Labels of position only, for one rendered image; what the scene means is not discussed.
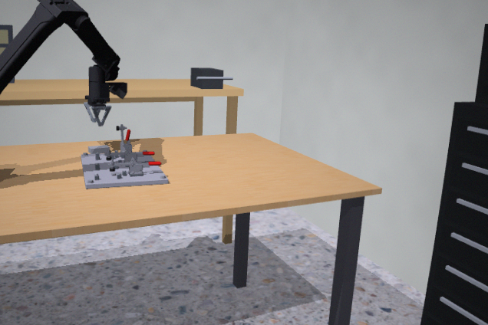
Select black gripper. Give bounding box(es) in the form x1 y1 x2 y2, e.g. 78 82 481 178
84 81 111 126

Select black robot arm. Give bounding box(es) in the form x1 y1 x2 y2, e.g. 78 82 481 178
0 0 127 99

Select black toggle clamp with red handle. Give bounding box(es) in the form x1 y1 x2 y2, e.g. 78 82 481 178
104 148 155 163
108 158 161 176

